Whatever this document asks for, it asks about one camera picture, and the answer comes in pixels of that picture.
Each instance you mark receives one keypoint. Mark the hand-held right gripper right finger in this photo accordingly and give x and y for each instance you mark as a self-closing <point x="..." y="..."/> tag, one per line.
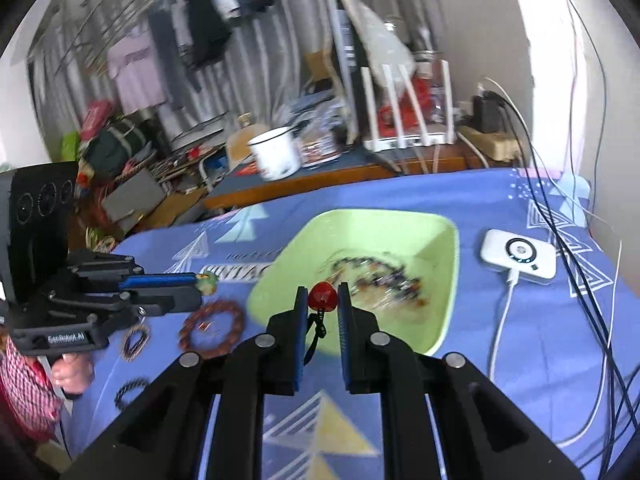
<point x="342" y="340"/>

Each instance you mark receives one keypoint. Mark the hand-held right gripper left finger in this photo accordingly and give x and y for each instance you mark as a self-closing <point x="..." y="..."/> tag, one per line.
<point x="301" y="340"/>

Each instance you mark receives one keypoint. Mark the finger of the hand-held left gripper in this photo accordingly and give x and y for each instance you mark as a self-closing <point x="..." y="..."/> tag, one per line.
<point x="170" y="302"/>
<point x="160" y="280"/>

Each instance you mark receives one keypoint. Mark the red bead pendant with tassel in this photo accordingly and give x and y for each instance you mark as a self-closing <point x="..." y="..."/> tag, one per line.
<point x="321" y="296"/>

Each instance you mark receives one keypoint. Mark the green plastic tray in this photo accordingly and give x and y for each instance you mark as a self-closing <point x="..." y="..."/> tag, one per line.
<point x="400" y="240"/>

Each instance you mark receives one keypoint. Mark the person's left forearm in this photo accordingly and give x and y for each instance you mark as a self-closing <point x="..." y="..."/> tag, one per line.
<point x="25" y="390"/>

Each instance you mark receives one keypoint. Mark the person's left hand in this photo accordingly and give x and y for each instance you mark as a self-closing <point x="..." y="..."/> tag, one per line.
<point x="72" y="372"/>

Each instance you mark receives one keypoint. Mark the grey flat box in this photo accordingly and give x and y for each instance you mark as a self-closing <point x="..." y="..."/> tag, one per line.
<point x="132" y="197"/>

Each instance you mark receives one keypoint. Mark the dark green duffel bag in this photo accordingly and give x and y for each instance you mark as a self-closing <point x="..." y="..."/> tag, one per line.
<point x="117" y="150"/>

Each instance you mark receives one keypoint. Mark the pink bag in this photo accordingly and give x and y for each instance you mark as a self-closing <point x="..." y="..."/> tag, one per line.
<point x="96" y="120"/>

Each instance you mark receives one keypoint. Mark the blue printed bed sheet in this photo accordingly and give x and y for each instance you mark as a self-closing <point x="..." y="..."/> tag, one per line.
<point x="500" y="335"/>

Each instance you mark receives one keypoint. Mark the wooden side table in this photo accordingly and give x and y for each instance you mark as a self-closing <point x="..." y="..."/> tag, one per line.
<point x="310" y="180"/>

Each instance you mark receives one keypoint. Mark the yellow plastic bag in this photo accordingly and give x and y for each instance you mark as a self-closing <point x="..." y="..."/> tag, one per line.
<point x="245" y="142"/>

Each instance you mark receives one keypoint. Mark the pink t-shirt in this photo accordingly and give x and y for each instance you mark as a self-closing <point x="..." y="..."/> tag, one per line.
<point x="135" y="72"/>

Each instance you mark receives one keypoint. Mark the white enamel mug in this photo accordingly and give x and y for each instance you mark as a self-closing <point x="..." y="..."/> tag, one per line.
<point x="275" y="157"/>

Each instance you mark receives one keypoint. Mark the white power bank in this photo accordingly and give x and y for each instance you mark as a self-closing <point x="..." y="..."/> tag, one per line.
<point x="517" y="257"/>

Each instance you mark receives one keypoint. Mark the metal clothes rack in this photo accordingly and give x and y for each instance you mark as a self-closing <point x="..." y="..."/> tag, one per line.
<point x="100" y="15"/>

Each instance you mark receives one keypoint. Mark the white router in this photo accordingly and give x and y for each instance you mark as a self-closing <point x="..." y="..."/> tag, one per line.
<point x="410" y="140"/>

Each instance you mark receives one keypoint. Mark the beige power strip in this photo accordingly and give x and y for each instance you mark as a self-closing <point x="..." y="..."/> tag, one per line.
<point x="492" y="145"/>

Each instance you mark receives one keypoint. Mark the black shirt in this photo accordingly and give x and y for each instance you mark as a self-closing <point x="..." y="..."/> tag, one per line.
<point x="205" y="25"/>

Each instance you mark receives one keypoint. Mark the clear jar with red contents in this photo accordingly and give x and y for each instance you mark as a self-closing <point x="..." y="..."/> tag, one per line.
<point x="431" y="90"/>

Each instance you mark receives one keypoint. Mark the cardboard box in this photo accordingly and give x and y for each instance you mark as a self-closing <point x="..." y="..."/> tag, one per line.
<point x="317" y="65"/>

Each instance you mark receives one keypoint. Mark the black charger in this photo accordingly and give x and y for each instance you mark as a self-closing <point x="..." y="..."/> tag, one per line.
<point x="490" y="112"/>

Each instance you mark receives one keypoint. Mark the black monitor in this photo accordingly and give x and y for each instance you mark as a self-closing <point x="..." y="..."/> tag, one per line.
<point x="347" y="60"/>

